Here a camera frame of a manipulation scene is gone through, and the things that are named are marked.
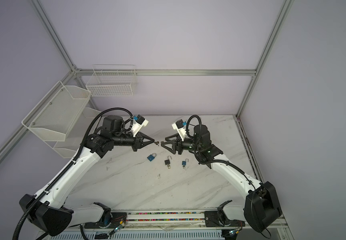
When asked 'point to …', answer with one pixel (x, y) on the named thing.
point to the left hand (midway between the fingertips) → (151, 141)
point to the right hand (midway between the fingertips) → (164, 142)
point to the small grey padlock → (167, 162)
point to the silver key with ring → (159, 175)
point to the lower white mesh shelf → (68, 148)
